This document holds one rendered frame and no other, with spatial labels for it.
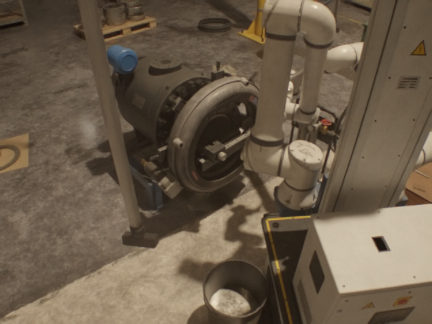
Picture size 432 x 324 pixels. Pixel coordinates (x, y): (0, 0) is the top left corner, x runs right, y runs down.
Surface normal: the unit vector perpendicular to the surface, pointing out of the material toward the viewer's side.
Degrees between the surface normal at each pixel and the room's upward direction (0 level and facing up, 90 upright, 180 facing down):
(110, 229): 0
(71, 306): 0
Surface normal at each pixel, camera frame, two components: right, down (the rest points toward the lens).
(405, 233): 0.00, -0.77
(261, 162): -0.33, 0.46
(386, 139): 0.07, 0.64
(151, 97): -0.57, -0.18
